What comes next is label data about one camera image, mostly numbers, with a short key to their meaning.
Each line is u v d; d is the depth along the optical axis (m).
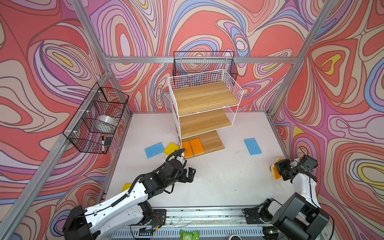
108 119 0.74
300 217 0.44
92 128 0.72
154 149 0.98
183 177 0.68
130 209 0.60
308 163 0.64
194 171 0.74
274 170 0.83
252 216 0.73
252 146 0.99
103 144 0.72
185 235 0.68
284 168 0.73
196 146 0.97
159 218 0.72
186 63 0.88
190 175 0.68
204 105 0.67
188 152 0.96
